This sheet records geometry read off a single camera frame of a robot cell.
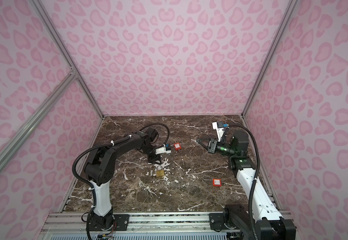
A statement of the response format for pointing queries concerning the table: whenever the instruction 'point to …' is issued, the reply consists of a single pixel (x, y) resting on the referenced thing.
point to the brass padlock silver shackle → (159, 173)
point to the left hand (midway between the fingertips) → (160, 158)
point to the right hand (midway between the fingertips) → (199, 141)
